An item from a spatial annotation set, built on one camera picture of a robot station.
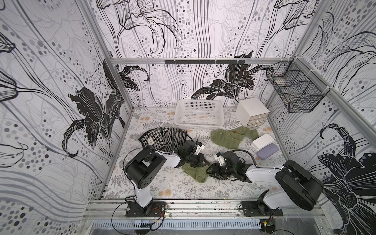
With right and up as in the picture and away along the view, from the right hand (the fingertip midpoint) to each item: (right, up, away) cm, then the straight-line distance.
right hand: (208, 172), depth 84 cm
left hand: (+1, +4, +2) cm, 4 cm away
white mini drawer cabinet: (+31, +36, +13) cm, 50 cm away
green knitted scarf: (-5, +2, -6) cm, 8 cm away
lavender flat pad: (+38, +11, +6) cm, 40 cm away
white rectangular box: (+37, +17, +10) cm, 42 cm away
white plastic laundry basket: (-4, +35, +30) cm, 47 cm away
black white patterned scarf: (-26, +19, +11) cm, 34 cm away
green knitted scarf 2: (+17, +18, +12) cm, 27 cm away
